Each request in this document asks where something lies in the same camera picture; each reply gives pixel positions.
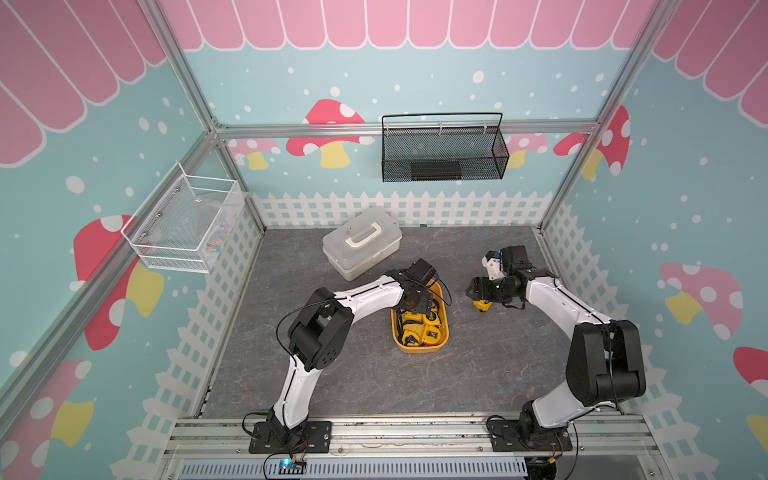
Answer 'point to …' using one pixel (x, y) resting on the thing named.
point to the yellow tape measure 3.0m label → (482, 306)
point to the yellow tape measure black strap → (409, 341)
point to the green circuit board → (291, 466)
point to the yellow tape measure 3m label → (412, 316)
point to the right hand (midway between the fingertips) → (477, 291)
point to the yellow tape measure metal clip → (429, 340)
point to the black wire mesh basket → (444, 154)
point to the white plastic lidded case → (364, 245)
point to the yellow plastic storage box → (426, 348)
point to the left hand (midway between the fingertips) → (416, 308)
